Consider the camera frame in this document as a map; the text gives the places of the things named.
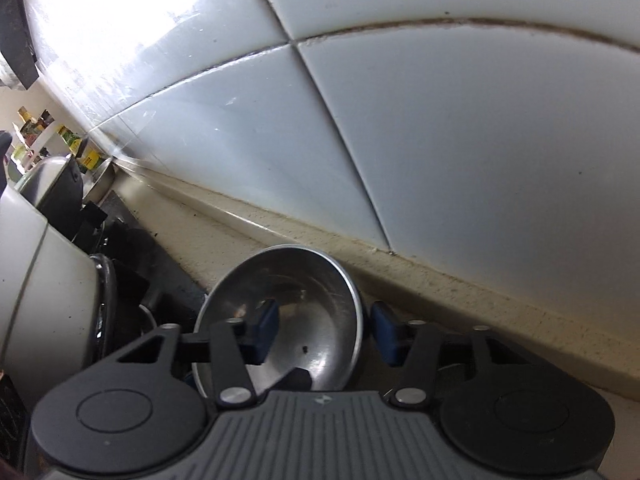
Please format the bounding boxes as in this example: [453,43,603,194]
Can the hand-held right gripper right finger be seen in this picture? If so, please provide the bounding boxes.
[371,301,526,407]

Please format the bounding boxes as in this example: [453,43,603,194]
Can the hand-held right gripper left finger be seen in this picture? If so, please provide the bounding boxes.
[117,299,280,408]

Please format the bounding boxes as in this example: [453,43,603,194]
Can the stainless steel bowl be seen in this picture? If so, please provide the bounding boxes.
[191,244,364,397]

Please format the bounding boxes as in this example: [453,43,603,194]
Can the black glass gas stove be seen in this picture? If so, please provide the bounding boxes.
[75,200,212,361]

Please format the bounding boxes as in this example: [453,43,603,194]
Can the aluminium pressure cooker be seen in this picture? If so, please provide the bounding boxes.
[0,155,108,377]

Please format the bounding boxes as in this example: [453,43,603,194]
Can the shelf of condiment bottles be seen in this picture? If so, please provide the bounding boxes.
[10,105,107,172]

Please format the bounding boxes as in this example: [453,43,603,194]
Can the black range hood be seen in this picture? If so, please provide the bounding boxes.
[0,0,41,92]

